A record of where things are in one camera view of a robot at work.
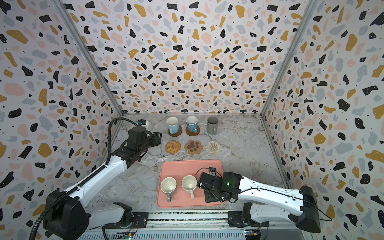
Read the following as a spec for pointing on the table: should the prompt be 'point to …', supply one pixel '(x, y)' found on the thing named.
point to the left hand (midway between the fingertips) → (159, 133)
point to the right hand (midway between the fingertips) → (208, 198)
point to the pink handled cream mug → (189, 183)
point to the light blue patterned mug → (192, 122)
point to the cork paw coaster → (193, 147)
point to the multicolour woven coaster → (213, 147)
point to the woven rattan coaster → (172, 147)
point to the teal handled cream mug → (168, 185)
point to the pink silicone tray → (182, 198)
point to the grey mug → (212, 125)
